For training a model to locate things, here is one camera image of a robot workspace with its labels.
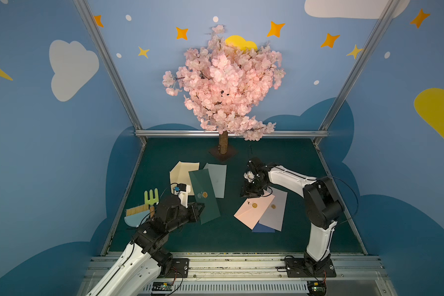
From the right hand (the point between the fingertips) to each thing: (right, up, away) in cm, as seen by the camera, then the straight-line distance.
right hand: (245, 193), depth 93 cm
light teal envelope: (-15, +8, +15) cm, 23 cm away
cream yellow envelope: (-36, +9, +9) cm, 38 cm away
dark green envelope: (-20, +4, -16) cm, 26 cm away
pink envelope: (+3, -8, -1) cm, 9 cm away
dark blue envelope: (+6, -15, -6) cm, 17 cm away
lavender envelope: (+14, -11, -2) cm, 18 cm away
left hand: (-19, 0, -19) cm, 27 cm away
